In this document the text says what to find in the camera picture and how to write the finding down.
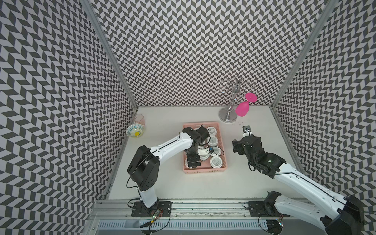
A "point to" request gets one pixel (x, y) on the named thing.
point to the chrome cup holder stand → (228, 114)
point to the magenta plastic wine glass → (243, 107)
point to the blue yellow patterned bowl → (135, 130)
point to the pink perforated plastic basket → (221, 146)
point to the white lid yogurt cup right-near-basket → (212, 140)
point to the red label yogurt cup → (217, 151)
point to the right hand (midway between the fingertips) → (244, 141)
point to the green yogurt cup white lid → (212, 130)
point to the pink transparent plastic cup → (138, 118)
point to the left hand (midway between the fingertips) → (190, 157)
